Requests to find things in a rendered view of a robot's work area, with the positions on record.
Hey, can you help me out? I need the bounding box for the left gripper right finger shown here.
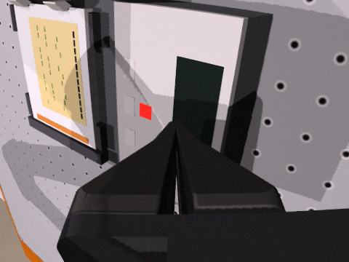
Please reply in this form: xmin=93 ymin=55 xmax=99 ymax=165
xmin=176 ymin=121 xmax=286 ymax=214

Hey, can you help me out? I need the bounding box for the grey perforated base plate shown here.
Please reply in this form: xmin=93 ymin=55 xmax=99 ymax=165
xmin=0 ymin=0 xmax=349 ymax=262

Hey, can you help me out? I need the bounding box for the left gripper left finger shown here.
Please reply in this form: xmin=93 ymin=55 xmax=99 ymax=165
xmin=67 ymin=122 xmax=177 ymax=217

